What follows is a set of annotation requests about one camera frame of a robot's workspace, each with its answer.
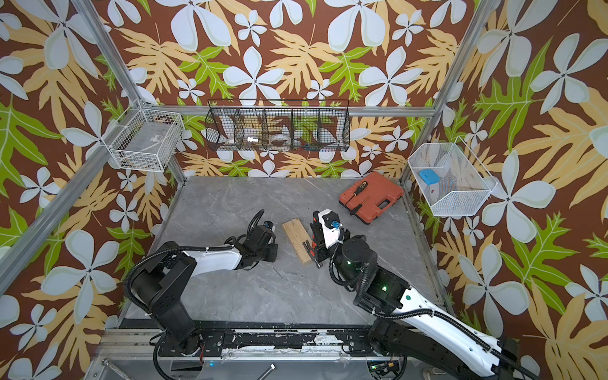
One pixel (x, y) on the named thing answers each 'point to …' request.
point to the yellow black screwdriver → (359, 189)
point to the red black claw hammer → (310, 251)
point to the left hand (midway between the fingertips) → (276, 246)
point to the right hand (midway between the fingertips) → (313, 223)
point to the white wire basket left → (148, 142)
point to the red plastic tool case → (368, 203)
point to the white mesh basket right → (451, 179)
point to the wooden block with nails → (298, 235)
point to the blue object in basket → (429, 176)
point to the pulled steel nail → (276, 271)
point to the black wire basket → (278, 124)
